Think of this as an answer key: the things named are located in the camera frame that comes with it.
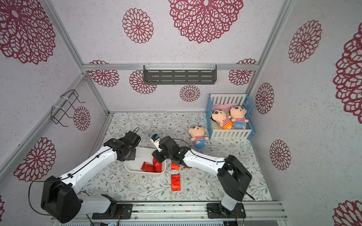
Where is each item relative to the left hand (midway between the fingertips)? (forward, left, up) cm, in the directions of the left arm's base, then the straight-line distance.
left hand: (127, 155), depth 82 cm
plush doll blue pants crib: (+32, -72, +3) cm, 79 cm away
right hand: (+2, -18, 0) cm, 19 cm away
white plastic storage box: (+5, -7, -8) cm, 12 cm away
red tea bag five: (-13, -29, -10) cm, 33 cm away
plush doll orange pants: (+31, -60, 0) cm, 67 cm away
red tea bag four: (-4, -12, -7) cm, 15 cm away
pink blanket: (+42, -66, -2) cm, 79 cm away
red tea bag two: (-2, -34, -11) cm, 36 cm away
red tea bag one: (-2, -27, -12) cm, 30 cm away
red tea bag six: (-2, -17, -9) cm, 20 cm away
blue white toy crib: (+32, -68, -2) cm, 75 cm away
